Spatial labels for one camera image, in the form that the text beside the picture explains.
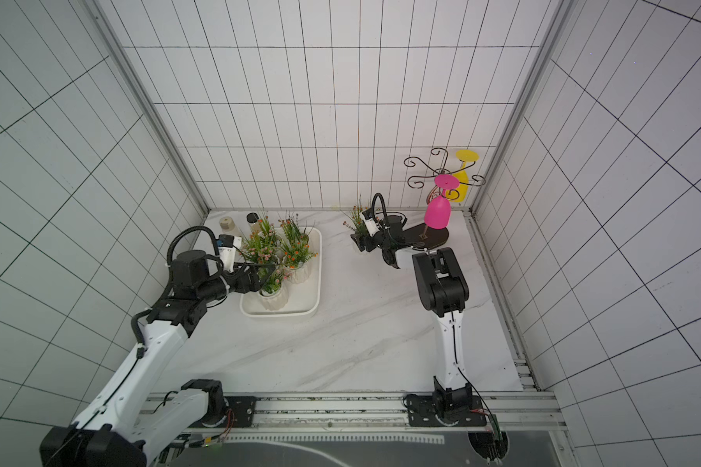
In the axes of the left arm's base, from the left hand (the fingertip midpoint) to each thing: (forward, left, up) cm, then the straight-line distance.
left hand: (262, 271), depth 77 cm
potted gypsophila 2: (+19, -4, -12) cm, 23 cm away
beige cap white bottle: (+26, +21, -11) cm, 35 cm away
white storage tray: (+2, -9, -20) cm, 22 cm away
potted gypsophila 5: (+23, -27, -8) cm, 36 cm away
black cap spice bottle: (+28, +12, -10) cm, 33 cm away
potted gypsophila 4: (0, -1, -13) cm, 13 cm away
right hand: (+30, -31, -13) cm, 45 cm away
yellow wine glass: (+18, -55, +12) cm, 59 cm away
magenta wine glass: (+22, -52, +2) cm, 56 cm away
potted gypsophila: (+14, +5, -7) cm, 17 cm away
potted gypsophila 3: (+10, -7, -12) cm, 17 cm away
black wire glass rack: (+27, -52, -18) cm, 61 cm away
